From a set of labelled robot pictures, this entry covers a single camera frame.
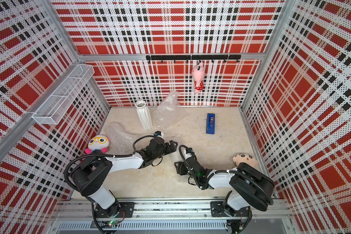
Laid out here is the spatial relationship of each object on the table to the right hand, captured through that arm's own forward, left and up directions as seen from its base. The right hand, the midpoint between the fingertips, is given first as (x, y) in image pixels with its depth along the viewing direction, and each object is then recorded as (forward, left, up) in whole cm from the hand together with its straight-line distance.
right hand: (180, 163), depth 87 cm
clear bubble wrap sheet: (+4, +6, -1) cm, 7 cm away
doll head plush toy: (+1, -38, +5) cm, 38 cm away
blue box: (+29, -22, +1) cm, 37 cm away
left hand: (+11, +3, +4) cm, 12 cm away
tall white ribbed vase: (+28, +24, +13) cm, 39 cm away
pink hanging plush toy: (+46, -12, +32) cm, 58 cm away
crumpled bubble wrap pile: (+46, +11, -3) cm, 47 cm away
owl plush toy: (+13, +52, +4) cm, 54 cm away
